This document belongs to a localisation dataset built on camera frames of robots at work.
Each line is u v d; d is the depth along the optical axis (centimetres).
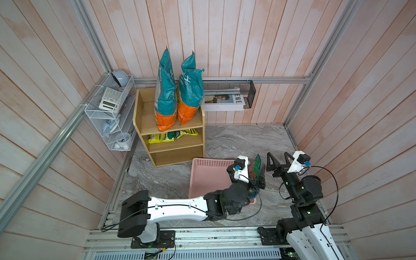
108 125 81
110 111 74
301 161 56
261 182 54
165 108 62
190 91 65
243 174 50
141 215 40
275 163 61
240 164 50
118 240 74
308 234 51
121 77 81
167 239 73
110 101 76
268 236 73
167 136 87
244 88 98
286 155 70
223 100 95
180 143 88
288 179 61
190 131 90
